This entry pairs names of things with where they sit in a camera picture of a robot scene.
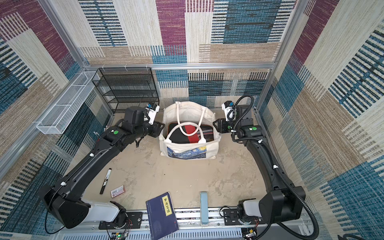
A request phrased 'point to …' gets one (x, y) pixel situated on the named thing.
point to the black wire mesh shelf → (123, 87)
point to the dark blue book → (162, 219)
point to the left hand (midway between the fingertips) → (162, 124)
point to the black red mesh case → (178, 137)
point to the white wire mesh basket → (57, 118)
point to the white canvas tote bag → (188, 112)
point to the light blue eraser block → (204, 208)
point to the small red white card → (117, 191)
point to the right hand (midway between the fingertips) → (219, 125)
